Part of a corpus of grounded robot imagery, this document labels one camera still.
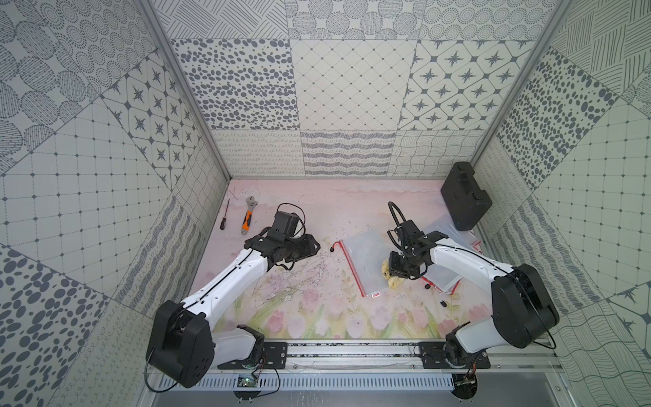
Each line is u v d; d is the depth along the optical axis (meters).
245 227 1.03
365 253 0.96
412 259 0.65
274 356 0.73
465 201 0.95
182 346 0.40
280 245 0.59
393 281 0.82
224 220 1.05
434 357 0.73
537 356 0.75
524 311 0.46
